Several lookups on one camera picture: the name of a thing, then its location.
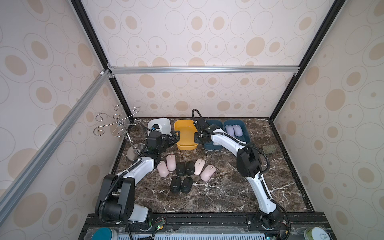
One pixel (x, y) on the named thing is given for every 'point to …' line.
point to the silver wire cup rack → (120, 130)
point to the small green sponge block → (270, 149)
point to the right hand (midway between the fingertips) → (203, 138)
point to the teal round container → (104, 233)
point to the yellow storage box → (187, 128)
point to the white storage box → (164, 123)
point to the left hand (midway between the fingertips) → (179, 133)
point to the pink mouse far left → (163, 169)
